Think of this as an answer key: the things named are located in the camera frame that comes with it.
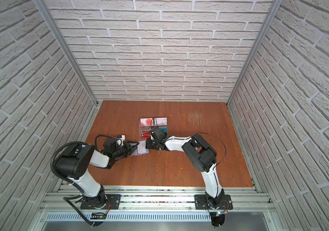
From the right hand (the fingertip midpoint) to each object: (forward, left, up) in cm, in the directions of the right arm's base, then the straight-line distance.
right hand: (145, 144), depth 93 cm
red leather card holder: (-3, +3, -1) cm, 4 cm away
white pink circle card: (+14, -1, +7) cm, 16 cm away
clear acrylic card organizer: (+11, 0, +3) cm, 11 cm away
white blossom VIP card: (+14, -11, +7) cm, 19 cm away
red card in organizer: (+7, 0, +1) cm, 7 cm away
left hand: (0, +4, +3) cm, 5 cm away
